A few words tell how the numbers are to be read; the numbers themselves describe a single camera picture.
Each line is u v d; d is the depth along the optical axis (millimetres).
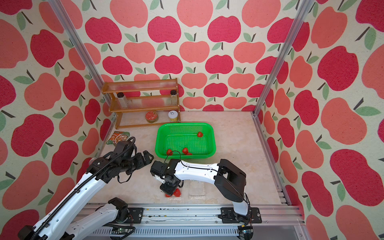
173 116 1112
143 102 1186
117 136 1043
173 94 1003
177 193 793
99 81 1005
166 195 789
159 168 634
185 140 1043
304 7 700
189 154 958
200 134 1045
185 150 958
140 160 664
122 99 985
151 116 1140
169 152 953
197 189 824
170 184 677
